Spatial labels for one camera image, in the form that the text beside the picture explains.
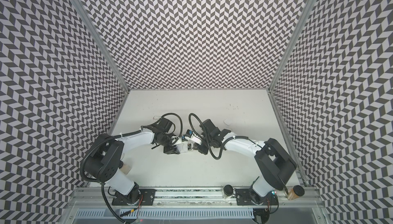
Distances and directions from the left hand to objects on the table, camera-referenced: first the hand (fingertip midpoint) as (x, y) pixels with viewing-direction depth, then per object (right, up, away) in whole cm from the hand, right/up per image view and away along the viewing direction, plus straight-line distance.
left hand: (177, 147), depth 90 cm
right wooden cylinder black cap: (+57, -14, -22) cm, 62 cm away
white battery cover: (+32, +14, +10) cm, 36 cm away
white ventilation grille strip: (+9, -25, -21) cm, 34 cm away
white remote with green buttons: (+5, +1, -2) cm, 5 cm away
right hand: (+12, 0, -6) cm, 13 cm away
